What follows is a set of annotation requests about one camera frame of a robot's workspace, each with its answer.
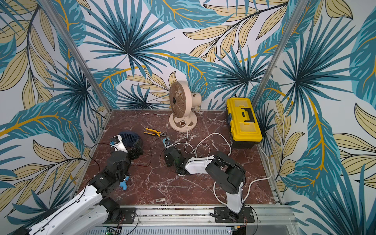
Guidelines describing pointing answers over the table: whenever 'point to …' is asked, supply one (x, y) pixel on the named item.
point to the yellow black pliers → (156, 133)
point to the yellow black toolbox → (245, 131)
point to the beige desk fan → (182, 101)
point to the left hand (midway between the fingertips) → (132, 144)
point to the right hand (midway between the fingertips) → (169, 153)
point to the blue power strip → (167, 143)
